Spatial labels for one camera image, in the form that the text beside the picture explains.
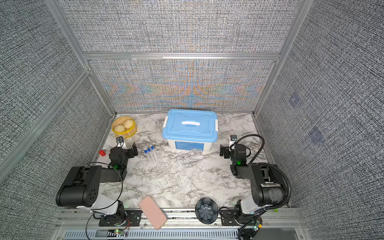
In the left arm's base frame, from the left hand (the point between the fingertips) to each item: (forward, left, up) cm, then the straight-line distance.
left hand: (126, 144), depth 93 cm
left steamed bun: (+15, +8, -1) cm, 17 cm away
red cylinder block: (-2, +16, -6) cm, 17 cm away
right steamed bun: (+19, +4, -1) cm, 19 cm away
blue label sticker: (-3, -39, +1) cm, 39 cm away
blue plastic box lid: (+5, -40, +11) cm, 42 cm away
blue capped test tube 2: (-10, -17, +8) cm, 21 cm away
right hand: (-2, -64, -1) cm, 64 cm away
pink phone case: (-37, -19, -6) cm, 42 cm away
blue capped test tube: (-11, -15, +8) cm, 20 cm away
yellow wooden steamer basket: (+12, +2, -3) cm, 13 cm away
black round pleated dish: (-38, -46, -6) cm, 60 cm away
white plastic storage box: (-5, -50, +2) cm, 51 cm away
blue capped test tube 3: (-9, -18, +7) cm, 22 cm away
